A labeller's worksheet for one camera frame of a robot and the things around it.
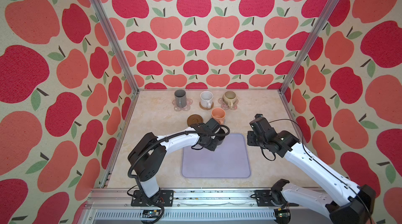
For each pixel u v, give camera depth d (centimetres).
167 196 75
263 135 58
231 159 87
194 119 104
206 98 107
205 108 108
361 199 38
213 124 70
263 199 73
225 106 111
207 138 63
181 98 103
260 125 57
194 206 73
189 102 114
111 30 88
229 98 105
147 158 46
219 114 104
